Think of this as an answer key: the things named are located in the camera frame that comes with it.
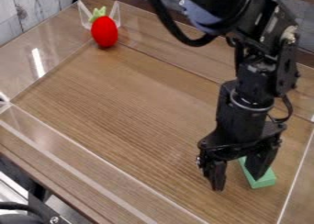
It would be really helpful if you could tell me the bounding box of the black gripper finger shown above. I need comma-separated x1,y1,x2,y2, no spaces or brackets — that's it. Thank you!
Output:
245,143,280,181
202,161,228,191

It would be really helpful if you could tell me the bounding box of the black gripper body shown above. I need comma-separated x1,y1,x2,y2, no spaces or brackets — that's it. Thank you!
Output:
198,81,287,168

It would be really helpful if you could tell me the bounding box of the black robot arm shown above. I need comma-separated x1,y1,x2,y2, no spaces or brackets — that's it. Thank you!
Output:
185,0,300,191

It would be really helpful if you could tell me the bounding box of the green rectangular block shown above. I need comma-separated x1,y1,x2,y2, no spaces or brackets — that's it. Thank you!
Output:
238,157,277,189

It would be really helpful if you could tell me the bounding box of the black stand at bottom left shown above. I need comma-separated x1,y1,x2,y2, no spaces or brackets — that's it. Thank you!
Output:
0,155,73,224

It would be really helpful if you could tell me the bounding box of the red felt strawberry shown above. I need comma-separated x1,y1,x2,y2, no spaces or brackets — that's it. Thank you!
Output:
89,6,118,48

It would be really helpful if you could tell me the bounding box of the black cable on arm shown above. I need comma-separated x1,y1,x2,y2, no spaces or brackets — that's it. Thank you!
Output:
140,0,232,48

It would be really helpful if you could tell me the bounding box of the clear acrylic tray wall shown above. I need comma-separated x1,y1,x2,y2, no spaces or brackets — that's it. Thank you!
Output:
0,93,314,224

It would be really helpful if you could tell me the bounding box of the clear acrylic corner bracket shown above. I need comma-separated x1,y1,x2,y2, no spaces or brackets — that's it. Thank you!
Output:
78,0,122,30

